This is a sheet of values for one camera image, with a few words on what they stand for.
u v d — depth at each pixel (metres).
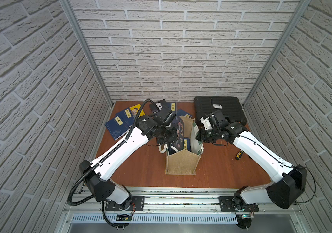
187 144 0.90
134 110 1.14
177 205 0.75
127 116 1.09
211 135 0.64
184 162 0.78
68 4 0.70
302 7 0.69
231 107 1.10
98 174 0.39
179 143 0.74
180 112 1.14
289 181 0.39
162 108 1.17
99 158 0.42
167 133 0.59
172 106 1.17
